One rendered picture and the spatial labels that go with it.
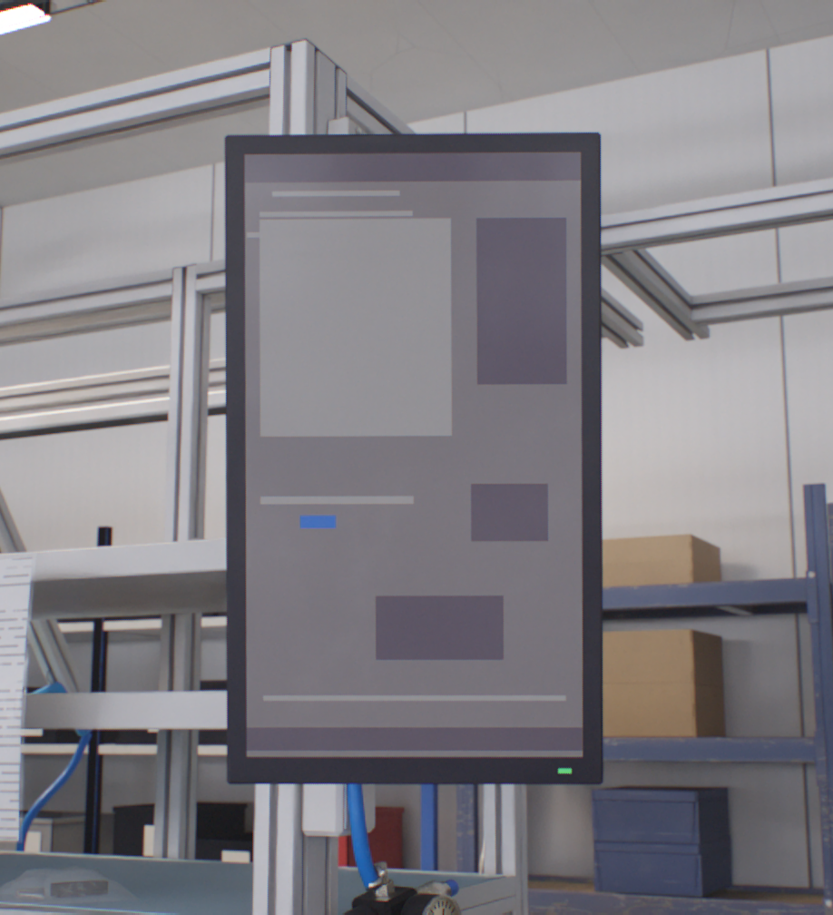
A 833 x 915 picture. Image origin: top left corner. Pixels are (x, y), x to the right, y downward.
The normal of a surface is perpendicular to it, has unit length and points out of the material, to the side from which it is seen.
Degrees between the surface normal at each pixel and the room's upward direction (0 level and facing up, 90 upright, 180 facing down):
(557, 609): 101
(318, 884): 90
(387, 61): 180
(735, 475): 90
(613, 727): 90
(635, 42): 180
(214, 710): 90
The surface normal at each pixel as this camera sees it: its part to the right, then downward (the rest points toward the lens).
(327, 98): 0.90, -0.08
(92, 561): -0.44, -0.17
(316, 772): -0.02, 0.00
